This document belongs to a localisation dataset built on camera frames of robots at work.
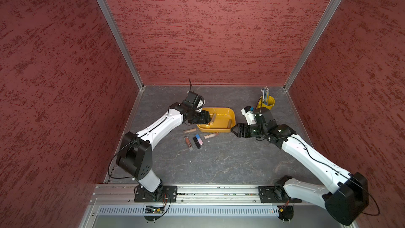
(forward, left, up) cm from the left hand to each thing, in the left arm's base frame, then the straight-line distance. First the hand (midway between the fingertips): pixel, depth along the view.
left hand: (205, 122), depth 85 cm
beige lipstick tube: (+1, +10, -12) cm, 16 cm away
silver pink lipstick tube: (+7, -16, -13) cm, 22 cm away
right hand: (-7, -16, +2) cm, 18 cm away
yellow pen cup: (+19, -43, -6) cm, 47 cm away
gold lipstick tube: (+11, -5, -12) cm, 17 cm away
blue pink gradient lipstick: (-4, +3, -13) cm, 14 cm away
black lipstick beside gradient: (-7, +4, -13) cm, 15 cm away
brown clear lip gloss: (-5, +10, -14) cm, 18 cm away
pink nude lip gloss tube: (-2, -2, -12) cm, 13 cm away
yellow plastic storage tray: (+10, -13, -14) cm, 21 cm away
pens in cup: (+20, -38, 0) cm, 43 cm away
